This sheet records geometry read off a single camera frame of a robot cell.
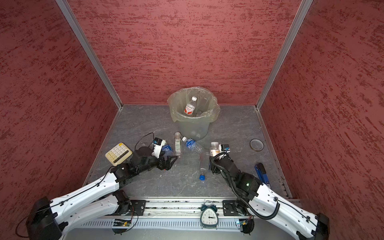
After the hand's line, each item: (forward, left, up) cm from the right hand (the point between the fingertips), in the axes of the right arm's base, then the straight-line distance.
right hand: (213, 160), depth 77 cm
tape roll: (+16, -32, -13) cm, 38 cm away
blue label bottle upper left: (+11, +26, -8) cm, 30 cm away
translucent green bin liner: (+34, +1, +4) cm, 34 cm away
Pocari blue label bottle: (+15, +11, -8) cm, 20 cm away
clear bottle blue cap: (+3, +4, -12) cm, 13 cm away
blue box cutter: (-4, -29, -11) cm, 31 cm away
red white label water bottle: (+37, +12, +3) cm, 39 cm away
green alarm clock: (-24, +4, -9) cm, 26 cm away
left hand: (+2, +23, 0) cm, 23 cm away
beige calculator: (+11, +58, -11) cm, 60 cm away
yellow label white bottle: (+5, -1, +3) cm, 6 cm away
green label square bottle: (+15, +20, -8) cm, 26 cm away
